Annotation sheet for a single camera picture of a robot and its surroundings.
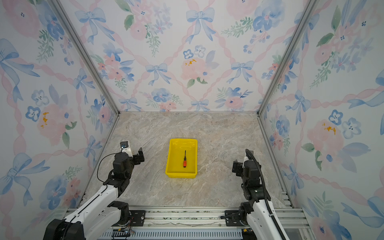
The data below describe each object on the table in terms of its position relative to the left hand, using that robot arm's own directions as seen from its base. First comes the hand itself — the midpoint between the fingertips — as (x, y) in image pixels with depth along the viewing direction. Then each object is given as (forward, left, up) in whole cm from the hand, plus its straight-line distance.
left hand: (133, 148), depth 84 cm
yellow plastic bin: (-6, -23, -12) cm, 27 cm away
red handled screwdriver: (-2, -29, -12) cm, 32 cm away
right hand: (-6, -63, -3) cm, 63 cm away
